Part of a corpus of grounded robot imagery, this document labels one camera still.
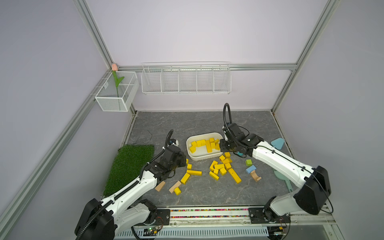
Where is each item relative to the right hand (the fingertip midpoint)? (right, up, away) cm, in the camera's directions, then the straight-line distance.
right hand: (221, 143), depth 82 cm
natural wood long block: (-25, -23, +1) cm, 34 cm away
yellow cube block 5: (-4, 0, +19) cm, 20 cm away
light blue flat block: (+19, -16, +7) cm, 26 cm away
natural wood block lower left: (-34, -23, 0) cm, 41 cm away
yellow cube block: (-12, -2, +17) cm, 21 cm away
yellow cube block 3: (-16, -6, +14) cm, 22 cm away
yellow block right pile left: (-4, -19, +3) cm, 19 cm away
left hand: (-20, -7, 0) cm, 22 cm away
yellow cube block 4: (-9, -1, +17) cm, 20 cm away
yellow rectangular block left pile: (-20, -20, +3) cm, 29 cm away
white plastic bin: (-8, -4, +17) cm, 19 cm away
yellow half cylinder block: (-24, -26, -2) cm, 35 cm away
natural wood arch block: (+21, -20, +4) cm, 29 cm away
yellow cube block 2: (-16, -2, +17) cm, 23 cm away
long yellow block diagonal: (+9, -19, +5) cm, 22 cm away
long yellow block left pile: (-15, -18, +5) cm, 24 cm away
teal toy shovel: (+43, -2, +20) cm, 47 cm away
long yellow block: (-6, -5, +16) cm, 18 cm away
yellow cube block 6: (-3, -3, +15) cm, 16 cm away
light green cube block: (+18, -13, +9) cm, 24 cm away
